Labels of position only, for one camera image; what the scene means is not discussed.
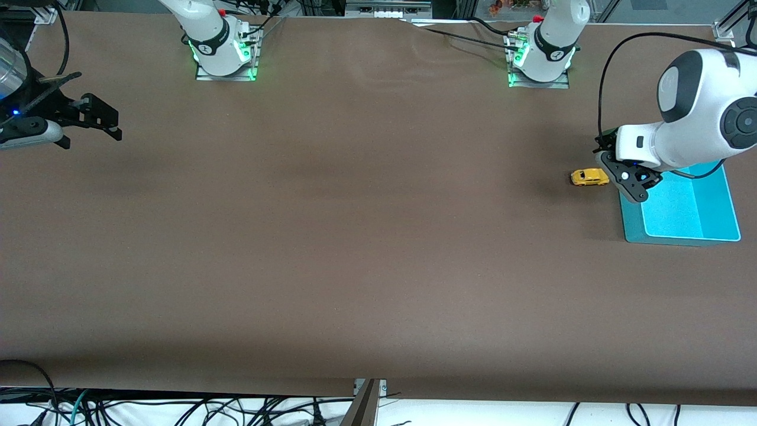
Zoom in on black base cable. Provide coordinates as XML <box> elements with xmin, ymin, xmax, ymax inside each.
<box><xmin>240</xmin><ymin>15</ymin><xmax>287</xmax><ymax>37</ymax></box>

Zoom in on brown table cover sheet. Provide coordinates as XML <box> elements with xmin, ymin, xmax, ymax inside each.
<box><xmin>0</xmin><ymin>11</ymin><xmax>757</xmax><ymax>408</ymax></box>

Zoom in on short black table cable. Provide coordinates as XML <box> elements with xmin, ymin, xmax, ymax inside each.
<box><xmin>470</xmin><ymin>17</ymin><xmax>524</xmax><ymax>39</ymax></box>

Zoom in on metal table leg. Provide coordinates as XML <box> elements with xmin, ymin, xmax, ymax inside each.
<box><xmin>339</xmin><ymin>379</ymin><xmax>382</xmax><ymax>426</ymax></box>

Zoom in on long black table cable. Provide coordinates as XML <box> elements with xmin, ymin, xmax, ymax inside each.
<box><xmin>402</xmin><ymin>19</ymin><xmax>524</xmax><ymax>51</ymax></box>

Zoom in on tangled black floor cables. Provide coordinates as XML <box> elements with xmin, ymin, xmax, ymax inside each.
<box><xmin>0</xmin><ymin>388</ymin><xmax>355</xmax><ymax>426</ymax></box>

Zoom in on teal plastic bin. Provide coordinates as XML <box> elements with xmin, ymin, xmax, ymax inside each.
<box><xmin>618</xmin><ymin>159</ymin><xmax>742</xmax><ymax>244</ymax></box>

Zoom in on yellow beetle toy car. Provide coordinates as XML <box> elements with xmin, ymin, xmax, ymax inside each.
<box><xmin>570</xmin><ymin>168</ymin><xmax>610</xmax><ymax>188</ymax></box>

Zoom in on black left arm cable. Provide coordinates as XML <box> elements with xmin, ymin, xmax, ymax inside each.
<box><xmin>596</xmin><ymin>31</ymin><xmax>757</xmax><ymax>143</ymax></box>

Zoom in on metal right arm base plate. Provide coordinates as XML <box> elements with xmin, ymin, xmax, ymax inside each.
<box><xmin>195</xmin><ymin>27</ymin><xmax>260</xmax><ymax>82</ymax></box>

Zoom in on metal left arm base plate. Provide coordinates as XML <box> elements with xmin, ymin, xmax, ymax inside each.
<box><xmin>507</xmin><ymin>33</ymin><xmax>571</xmax><ymax>89</ymax></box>

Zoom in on teal floor cable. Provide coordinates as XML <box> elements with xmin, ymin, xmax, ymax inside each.
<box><xmin>70</xmin><ymin>389</ymin><xmax>90</xmax><ymax>426</ymax></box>

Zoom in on black looped floor cable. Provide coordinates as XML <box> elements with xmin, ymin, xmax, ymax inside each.
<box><xmin>0</xmin><ymin>359</ymin><xmax>58</xmax><ymax>409</ymax></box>

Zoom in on grey power strip white plugs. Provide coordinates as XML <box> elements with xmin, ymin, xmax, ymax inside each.
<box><xmin>345</xmin><ymin>0</ymin><xmax>434</xmax><ymax>20</ymax></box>

